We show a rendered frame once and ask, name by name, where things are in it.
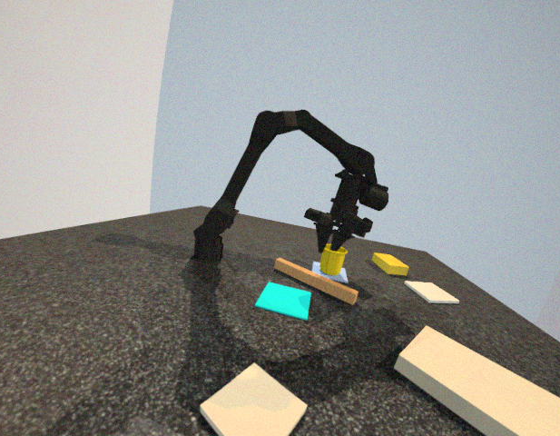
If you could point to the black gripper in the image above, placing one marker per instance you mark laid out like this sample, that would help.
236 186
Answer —
324 223

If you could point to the cream flat block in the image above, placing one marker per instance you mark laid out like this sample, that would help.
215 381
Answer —
491 398

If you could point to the cream flat slab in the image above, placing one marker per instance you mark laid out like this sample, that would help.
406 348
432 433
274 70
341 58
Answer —
431 293

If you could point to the yellow flat block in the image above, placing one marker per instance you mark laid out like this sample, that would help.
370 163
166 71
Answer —
389 264

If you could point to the beige flat square block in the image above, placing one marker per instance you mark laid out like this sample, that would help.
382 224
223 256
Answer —
253 404

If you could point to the orange wooden bar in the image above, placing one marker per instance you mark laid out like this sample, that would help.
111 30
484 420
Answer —
312 279

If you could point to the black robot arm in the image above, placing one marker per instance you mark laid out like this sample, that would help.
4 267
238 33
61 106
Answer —
355 160

